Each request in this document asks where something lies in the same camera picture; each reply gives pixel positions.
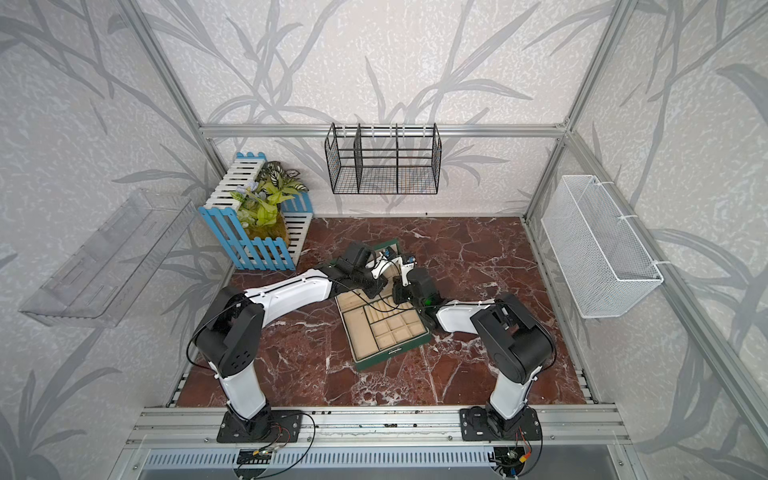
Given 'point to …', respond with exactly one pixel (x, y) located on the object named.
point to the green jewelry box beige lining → (377, 326)
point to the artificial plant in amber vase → (258, 202)
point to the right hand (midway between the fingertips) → (394, 276)
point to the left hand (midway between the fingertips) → (386, 278)
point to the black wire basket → (384, 160)
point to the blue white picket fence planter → (251, 254)
